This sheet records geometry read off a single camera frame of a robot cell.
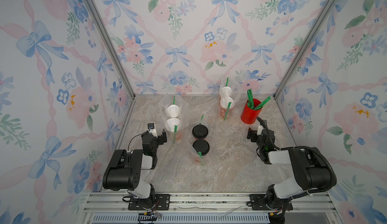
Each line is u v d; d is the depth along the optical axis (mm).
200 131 799
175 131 808
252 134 861
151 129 795
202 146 750
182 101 841
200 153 694
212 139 975
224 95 942
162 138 847
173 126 798
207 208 736
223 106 919
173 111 882
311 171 456
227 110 919
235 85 957
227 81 1005
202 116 1053
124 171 447
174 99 900
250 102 973
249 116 1008
